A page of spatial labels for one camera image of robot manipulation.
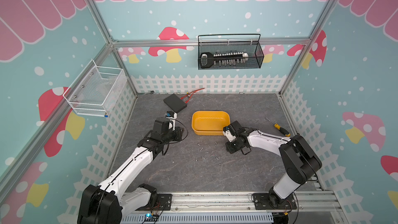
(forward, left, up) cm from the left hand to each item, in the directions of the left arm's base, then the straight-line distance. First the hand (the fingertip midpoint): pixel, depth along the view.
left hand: (182, 131), depth 83 cm
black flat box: (+32, +10, -14) cm, 36 cm away
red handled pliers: (+41, -1, -13) cm, 43 cm away
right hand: (-2, -28, -14) cm, 31 cm away
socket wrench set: (+36, -14, +21) cm, 43 cm away
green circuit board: (-37, +14, -17) cm, 43 cm away
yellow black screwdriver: (+12, -60, -12) cm, 62 cm away
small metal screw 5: (-5, -14, -15) cm, 21 cm away
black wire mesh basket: (+43, -43, +20) cm, 64 cm away
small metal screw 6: (-9, -20, -14) cm, 26 cm away
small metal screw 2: (+1, -19, -14) cm, 24 cm away
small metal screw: (-1, -9, -14) cm, 16 cm away
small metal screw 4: (-10, -8, -14) cm, 19 cm away
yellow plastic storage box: (+15, -16, -14) cm, 26 cm away
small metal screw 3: (-7, -17, -14) cm, 23 cm away
